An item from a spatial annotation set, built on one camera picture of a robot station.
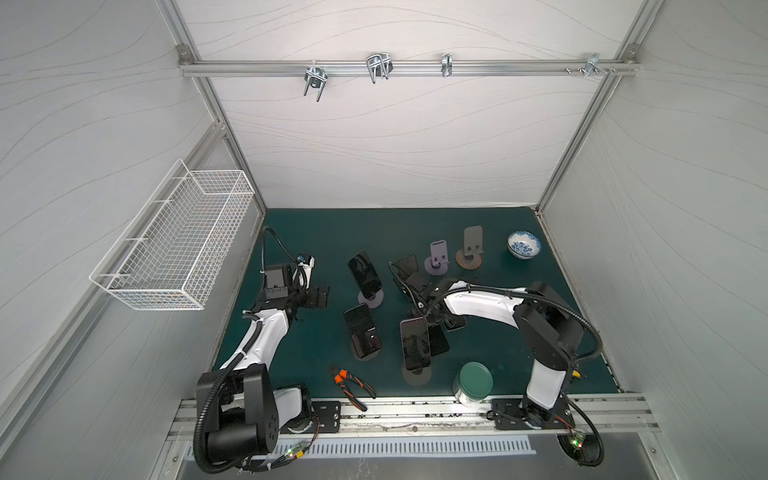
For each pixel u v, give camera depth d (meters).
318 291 0.79
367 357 0.80
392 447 0.70
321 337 0.90
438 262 0.99
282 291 0.67
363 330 0.77
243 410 0.41
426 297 0.69
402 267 0.86
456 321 0.74
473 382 0.71
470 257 1.04
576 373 0.78
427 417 0.75
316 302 0.79
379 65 0.77
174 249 0.69
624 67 0.78
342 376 0.79
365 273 1.07
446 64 0.78
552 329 0.48
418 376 0.80
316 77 0.79
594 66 0.76
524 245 1.08
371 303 0.93
